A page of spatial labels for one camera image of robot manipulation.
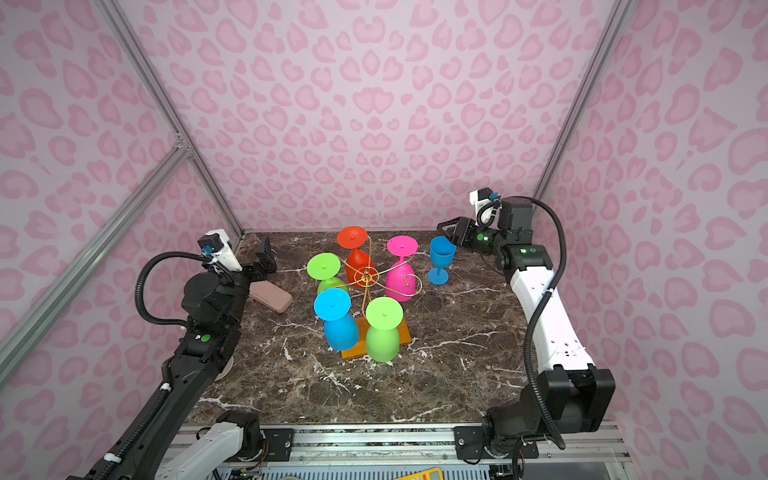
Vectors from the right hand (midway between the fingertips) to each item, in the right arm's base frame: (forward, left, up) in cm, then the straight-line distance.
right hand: (446, 226), depth 72 cm
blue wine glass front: (-21, +25, -2) cm, 33 cm away
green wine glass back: (-12, +27, -1) cm, 30 cm away
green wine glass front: (-23, +14, -2) cm, 27 cm away
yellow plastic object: (-47, +5, -33) cm, 57 cm away
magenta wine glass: (-7, +11, -12) cm, 18 cm away
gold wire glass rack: (-23, +20, -19) cm, 36 cm away
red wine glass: (-11, +20, -3) cm, 23 cm away
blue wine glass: (+8, -2, -20) cm, 22 cm away
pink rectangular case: (-1, +53, -31) cm, 61 cm away
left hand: (-6, +46, +3) cm, 46 cm away
